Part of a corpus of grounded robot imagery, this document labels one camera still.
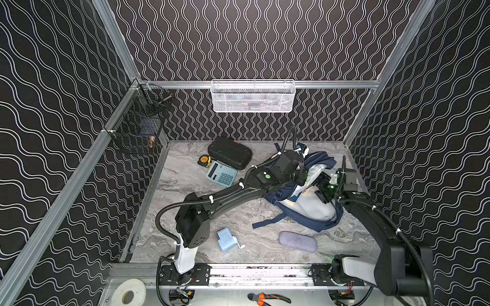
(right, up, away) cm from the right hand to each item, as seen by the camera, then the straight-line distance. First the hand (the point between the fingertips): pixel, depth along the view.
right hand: (311, 183), depth 87 cm
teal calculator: (-43, +3, +16) cm, 46 cm away
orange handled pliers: (-25, -40, -18) cm, 50 cm away
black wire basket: (-84, +26, +8) cm, 89 cm away
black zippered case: (-39, +15, +20) cm, 46 cm away
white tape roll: (-72, -37, -15) cm, 83 cm away
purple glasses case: (-8, -24, -7) cm, 26 cm away
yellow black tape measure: (-53, +10, +20) cm, 58 cm away
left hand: (-6, +9, -13) cm, 16 cm away
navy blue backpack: (-6, -9, +3) cm, 11 cm away
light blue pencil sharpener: (-38, -23, -8) cm, 45 cm away
